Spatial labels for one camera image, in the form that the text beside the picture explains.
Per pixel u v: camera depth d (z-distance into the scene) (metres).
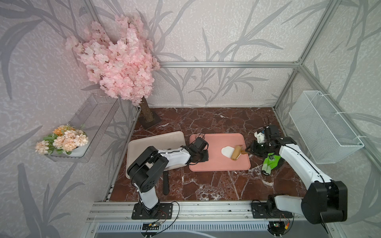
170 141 1.00
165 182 0.82
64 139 0.49
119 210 0.76
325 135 0.62
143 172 0.47
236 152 0.91
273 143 0.61
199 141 0.74
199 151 0.74
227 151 0.95
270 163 0.90
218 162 0.90
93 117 0.75
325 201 0.40
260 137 0.79
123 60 0.66
